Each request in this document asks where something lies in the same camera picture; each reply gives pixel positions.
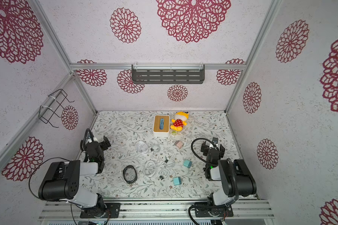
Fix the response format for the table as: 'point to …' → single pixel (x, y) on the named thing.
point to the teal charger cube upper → (187, 163)
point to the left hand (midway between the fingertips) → (99, 139)
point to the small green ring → (173, 133)
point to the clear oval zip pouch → (142, 147)
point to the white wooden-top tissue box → (161, 125)
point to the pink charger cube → (179, 145)
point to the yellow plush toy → (180, 118)
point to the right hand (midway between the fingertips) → (214, 141)
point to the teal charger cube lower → (177, 181)
